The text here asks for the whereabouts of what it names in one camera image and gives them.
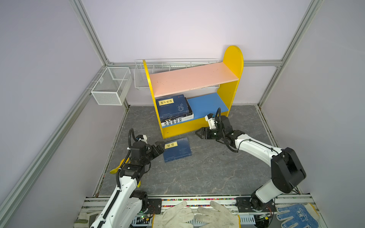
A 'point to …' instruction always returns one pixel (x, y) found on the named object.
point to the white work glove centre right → (221, 218)
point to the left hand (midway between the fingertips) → (160, 146)
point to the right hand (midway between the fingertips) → (199, 132)
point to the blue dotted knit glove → (304, 216)
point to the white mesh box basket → (112, 86)
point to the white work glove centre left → (174, 216)
